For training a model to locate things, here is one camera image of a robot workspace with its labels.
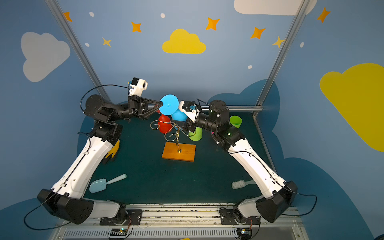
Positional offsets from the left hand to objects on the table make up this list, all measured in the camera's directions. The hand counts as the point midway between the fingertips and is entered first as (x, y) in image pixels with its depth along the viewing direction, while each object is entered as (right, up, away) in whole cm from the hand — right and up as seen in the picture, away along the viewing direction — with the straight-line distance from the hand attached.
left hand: (160, 103), depth 50 cm
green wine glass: (+14, -13, +36) cm, 41 cm away
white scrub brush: (+39, -41, +34) cm, 66 cm away
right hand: (+6, 0, +12) cm, 13 cm away
